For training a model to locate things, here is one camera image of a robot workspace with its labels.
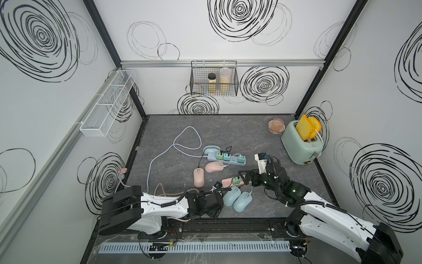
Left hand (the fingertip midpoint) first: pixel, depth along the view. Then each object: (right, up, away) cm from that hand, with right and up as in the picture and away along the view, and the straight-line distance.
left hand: (215, 204), depth 81 cm
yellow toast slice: (+48, +39, +5) cm, 62 cm away
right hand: (+15, +17, -3) cm, 22 cm away
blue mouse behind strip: (-2, +26, +14) cm, 30 cm away
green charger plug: (+11, +11, +1) cm, 16 cm away
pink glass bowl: (+41, +40, +27) cm, 63 cm away
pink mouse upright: (-9, +10, +6) cm, 15 cm away
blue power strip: (+14, +21, +11) cm, 27 cm away
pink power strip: (+7, +10, +4) cm, 12 cm away
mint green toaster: (+45, +26, +3) cm, 52 cm away
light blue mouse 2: (+13, +3, -2) cm, 13 cm away
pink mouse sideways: (-1, +17, +10) cm, 20 cm away
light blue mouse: (+7, +3, 0) cm, 7 cm away
